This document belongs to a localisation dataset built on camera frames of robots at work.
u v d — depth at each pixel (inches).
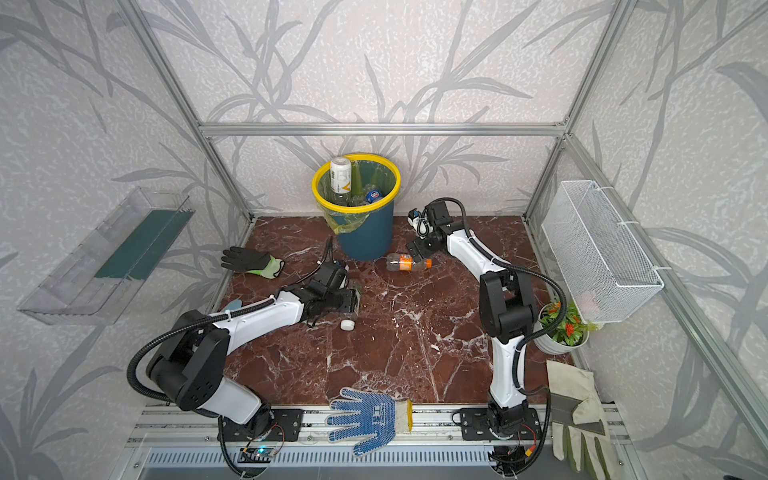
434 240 28.5
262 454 27.7
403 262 39.8
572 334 29.5
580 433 28.3
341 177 36.9
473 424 28.9
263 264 41.4
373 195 39.6
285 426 28.8
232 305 38.0
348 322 34.2
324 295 27.2
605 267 24.4
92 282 25.1
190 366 17.2
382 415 29.6
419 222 34.1
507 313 21.0
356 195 41.2
